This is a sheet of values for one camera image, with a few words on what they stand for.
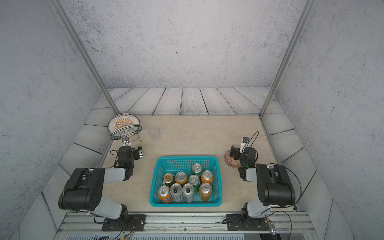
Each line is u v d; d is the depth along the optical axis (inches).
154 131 42.3
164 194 28.4
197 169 31.6
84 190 17.8
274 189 17.8
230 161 36.8
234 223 28.4
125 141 31.6
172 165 35.0
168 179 30.2
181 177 30.4
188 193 27.4
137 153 34.1
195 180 29.8
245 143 31.3
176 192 27.4
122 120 38.1
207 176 30.5
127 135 40.9
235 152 32.8
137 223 28.7
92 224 28.2
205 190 28.9
